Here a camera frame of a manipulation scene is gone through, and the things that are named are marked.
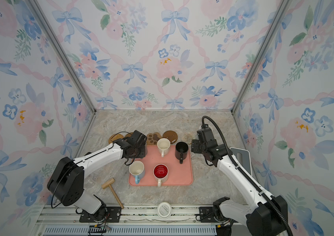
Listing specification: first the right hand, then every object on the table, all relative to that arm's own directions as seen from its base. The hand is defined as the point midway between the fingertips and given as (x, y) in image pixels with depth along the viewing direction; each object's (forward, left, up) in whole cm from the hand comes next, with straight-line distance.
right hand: (200, 142), depth 81 cm
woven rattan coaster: (+14, +57, -15) cm, 60 cm away
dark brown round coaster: (+16, +16, -15) cm, 27 cm away
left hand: (-1, +33, -9) cm, 34 cm away
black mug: (+3, +10, -14) cm, 17 cm away
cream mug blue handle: (-12, +35, -8) cm, 38 cm away
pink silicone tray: (-11, +12, -17) cm, 24 cm away
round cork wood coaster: (+1, +38, +6) cm, 39 cm away
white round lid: (-31, +19, -11) cm, 38 cm away
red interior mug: (-12, +22, -15) cm, 29 cm away
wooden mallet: (-18, +51, -15) cm, 56 cm away
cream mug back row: (+5, +21, -11) cm, 24 cm away
